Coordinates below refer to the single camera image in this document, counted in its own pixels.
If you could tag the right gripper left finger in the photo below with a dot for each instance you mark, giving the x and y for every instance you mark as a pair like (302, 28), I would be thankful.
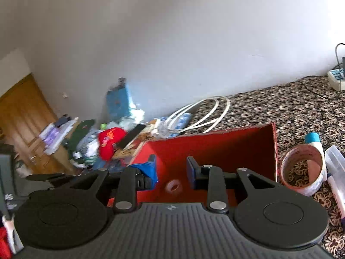
(146, 174)

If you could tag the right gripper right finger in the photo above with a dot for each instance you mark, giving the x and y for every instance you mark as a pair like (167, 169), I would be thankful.
(197, 175)

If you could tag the clear tape roll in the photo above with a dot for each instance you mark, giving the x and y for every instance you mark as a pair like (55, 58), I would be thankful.
(173, 187)

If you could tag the red cardboard box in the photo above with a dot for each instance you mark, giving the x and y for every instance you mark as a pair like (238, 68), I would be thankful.
(252, 147)

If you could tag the illustrated picture book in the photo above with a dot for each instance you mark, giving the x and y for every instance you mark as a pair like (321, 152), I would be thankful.
(131, 149)

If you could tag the black smartphone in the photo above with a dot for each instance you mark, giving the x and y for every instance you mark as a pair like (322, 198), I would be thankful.
(130, 136)

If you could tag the red plush toy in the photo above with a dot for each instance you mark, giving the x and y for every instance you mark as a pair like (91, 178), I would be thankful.
(107, 139)

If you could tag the green white clothing pile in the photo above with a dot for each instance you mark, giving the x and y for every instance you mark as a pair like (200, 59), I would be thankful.
(83, 144)

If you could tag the blue gift bag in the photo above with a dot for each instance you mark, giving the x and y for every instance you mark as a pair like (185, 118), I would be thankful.
(119, 101)

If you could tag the patterned floral tablecloth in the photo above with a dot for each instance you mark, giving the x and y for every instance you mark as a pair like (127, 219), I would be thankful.
(297, 108)

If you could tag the large brown tape roll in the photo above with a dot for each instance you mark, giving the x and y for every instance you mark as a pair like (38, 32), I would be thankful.
(301, 169)

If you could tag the wooden door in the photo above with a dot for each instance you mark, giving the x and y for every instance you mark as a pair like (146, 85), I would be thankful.
(24, 115)

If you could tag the white purple marker pen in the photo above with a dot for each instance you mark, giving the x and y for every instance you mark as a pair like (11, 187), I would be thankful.
(337, 196)

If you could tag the clear plastic container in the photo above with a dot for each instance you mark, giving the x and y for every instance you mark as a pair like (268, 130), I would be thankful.
(335, 164)

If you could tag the white power strip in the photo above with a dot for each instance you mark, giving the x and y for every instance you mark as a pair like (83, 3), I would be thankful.
(336, 79)

